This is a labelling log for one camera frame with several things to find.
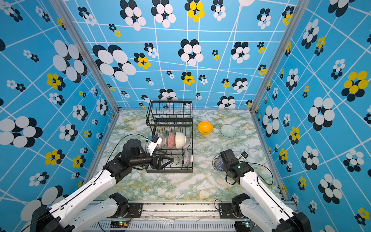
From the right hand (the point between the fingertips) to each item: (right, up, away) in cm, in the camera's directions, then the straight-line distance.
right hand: (229, 165), depth 83 cm
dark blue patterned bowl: (-25, +4, 0) cm, 25 cm away
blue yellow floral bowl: (-6, 0, +6) cm, 8 cm away
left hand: (-33, +8, -11) cm, 36 cm away
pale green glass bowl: (+5, +19, +22) cm, 29 cm away
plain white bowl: (-29, +14, +7) cm, 33 cm away
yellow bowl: (-12, +21, +22) cm, 33 cm away
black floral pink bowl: (-34, +14, +6) cm, 38 cm away
